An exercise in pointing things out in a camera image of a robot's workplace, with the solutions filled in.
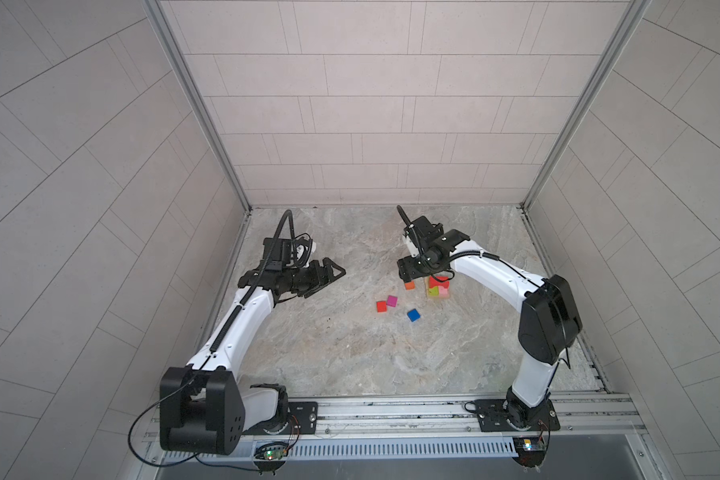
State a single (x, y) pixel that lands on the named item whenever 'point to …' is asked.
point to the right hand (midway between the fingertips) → (408, 270)
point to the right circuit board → (532, 444)
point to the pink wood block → (443, 291)
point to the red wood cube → (381, 306)
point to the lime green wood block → (434, 291)
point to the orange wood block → (410, 285)
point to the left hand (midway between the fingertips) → (342, 272)
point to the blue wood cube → (413, 315)
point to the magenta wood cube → (392, 301)
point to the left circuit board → (271, 453)
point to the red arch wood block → (435, 283)
